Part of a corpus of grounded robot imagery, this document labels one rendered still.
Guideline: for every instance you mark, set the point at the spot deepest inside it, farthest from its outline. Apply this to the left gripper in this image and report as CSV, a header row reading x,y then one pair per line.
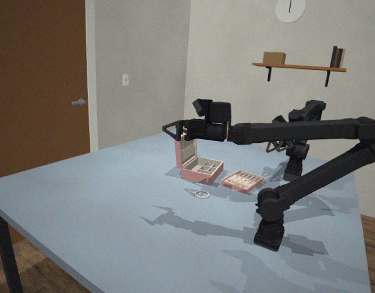
x,y
190,135

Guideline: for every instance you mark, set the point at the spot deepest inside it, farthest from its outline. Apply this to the beige jewelry tray with pink rim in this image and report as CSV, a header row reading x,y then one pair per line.
x,y
254,180

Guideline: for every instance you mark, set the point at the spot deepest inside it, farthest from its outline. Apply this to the pink jewelry box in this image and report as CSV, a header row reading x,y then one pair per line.
x,y
194,168

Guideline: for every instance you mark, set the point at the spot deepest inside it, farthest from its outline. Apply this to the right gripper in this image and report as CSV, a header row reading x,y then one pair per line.
x,y
286,144

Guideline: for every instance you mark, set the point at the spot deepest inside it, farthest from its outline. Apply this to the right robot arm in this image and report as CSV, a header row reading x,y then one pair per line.
x,y
300,149

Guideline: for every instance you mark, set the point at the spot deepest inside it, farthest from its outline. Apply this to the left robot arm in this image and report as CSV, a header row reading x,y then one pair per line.
x,y
273,202

